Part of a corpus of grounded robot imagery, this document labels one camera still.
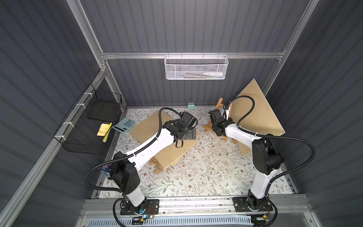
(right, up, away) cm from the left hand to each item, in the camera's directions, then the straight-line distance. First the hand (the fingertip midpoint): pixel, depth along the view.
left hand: (189, 135), depth 80 cm
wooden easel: (+13, +3, -1) cm, 13 cm away
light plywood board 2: (-13, -15, +8) cm, 22 cm away
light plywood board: (+31, +14, -9) cm, 35 cm away
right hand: (+28, +10, +13) cm, 32 cm away
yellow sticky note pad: (-46, +3, -6) cm, 47 cm away
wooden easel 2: (-21, -17, +5) cm, 27 cm away
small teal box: (+3, +21, +41) cm, 46 cm away
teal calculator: (-48, +4, +25) cm, 54 cm away
